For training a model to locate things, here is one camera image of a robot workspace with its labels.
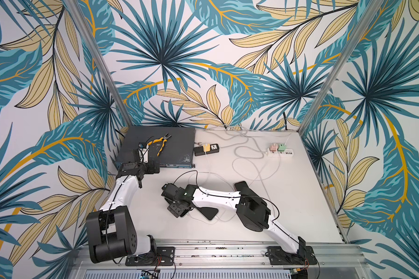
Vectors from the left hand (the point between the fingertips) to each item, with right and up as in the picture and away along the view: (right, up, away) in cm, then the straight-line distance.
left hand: (149, 163), depth 88 cm
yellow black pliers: (+3, +13, +19) cm, 23 cm away
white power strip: (+78, +5, +18) cm, 80 cm away
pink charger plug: (+68, +8, +15) cm, 70 cm away
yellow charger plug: (+29, +8, +16) cm, 34 cm away
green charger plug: (+74, +8, +16) cm, 76 cm away
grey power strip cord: (+51, +8, +24) cm, 57 cm away
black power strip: (+24, +6, +19) cm, 32 cm away
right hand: (+12, -27, -5) cm, 29 cm away
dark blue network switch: (+8, +9, +19) cm, 22 cm away
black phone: (+30, -23, -4) cm, 39 cm away
